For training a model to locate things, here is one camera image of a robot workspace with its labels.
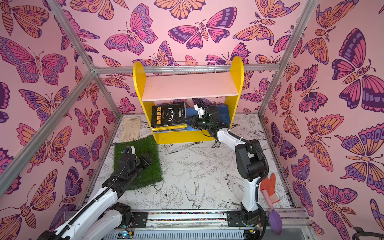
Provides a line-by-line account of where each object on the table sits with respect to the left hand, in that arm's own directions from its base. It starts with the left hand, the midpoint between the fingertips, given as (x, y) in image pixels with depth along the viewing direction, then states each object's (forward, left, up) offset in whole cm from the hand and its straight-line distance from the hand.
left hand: (151, 154), depth 82 cm
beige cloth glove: (+30, +25, -14) cm, 42 cm away
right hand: (+17, -18, +9) cm, 27 cm away
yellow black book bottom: (+15, -17, +5) cm, 23 cm away
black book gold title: (+22, -9, +9) cm, 25 cm away
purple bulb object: (-30, -63, -12) cm, 71 cm away
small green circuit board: (-35, +10, -16) cm, 40 cm away
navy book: (+25, -42, +6) cm, 50 cm away
